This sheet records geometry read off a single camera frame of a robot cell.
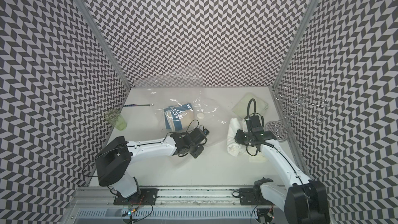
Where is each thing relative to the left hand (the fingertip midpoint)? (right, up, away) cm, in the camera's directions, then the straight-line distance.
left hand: (197, 148), depth 86 cm
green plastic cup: (-50, +17, +5) cm, 53 cm away
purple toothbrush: (-45, +24, +20) cm, 54 cm away
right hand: (+22, +5, -2) cm, 22 cm away
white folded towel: (+34, -6, +1) cm, 35 cm away
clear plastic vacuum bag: (-31, +12, +13) cm, 35 cm away
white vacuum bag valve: (+1, +17, +16) cm, 23 cm away
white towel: (+19, +3, -8) cm, 21 cm away
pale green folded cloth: (+29, +22, +22) cm, 43 cm away
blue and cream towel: (-12, +16, +11) cm, 23 cm away
